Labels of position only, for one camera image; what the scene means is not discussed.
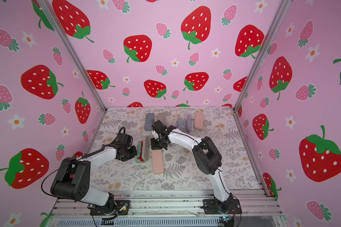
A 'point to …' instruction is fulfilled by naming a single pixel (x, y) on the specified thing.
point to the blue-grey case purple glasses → (149, 117)
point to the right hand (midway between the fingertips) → (153, 146)
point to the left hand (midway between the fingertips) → (137, 153)
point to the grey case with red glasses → (143, 150)
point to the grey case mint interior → (161, 117)
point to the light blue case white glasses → (180, 124)
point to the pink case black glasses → (157, 161)
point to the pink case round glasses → (199, 119)
